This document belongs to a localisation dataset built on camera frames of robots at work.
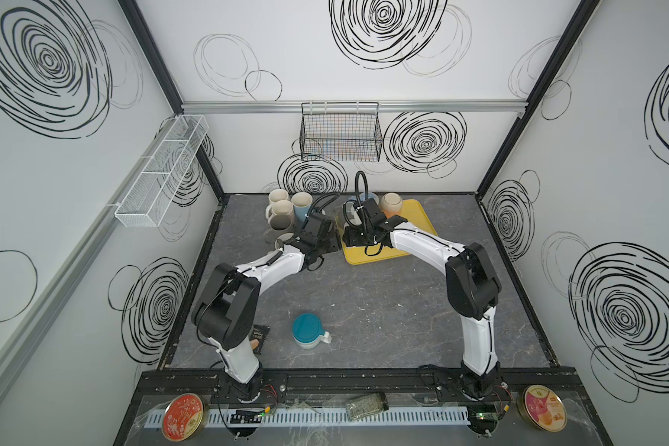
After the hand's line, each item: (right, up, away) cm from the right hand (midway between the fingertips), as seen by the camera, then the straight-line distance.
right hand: (346, 236), depth 94 cm
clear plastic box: (+5, -40, -26) cm, 48 cm away
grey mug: (-24, +4, +5) cm, 25 cm away
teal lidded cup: (-11, -25, -18) cm, 33 cm away
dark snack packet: (-27, -29, -13) cm, 41 cm away
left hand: (-3, 0, -2) cm, 4 cm away
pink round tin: (+48, -41, -26) cm, 68 cm away
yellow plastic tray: (+28, +9, +18) cm, 34 cm away
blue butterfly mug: (+7, +15, +14) cm, 22 cm away
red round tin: (-40, -42, -28) cm, 65 cm away
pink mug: (-25, +11, +13) cm, 30 cm away
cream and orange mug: (+18, +12, +11) cm, 24 cm away
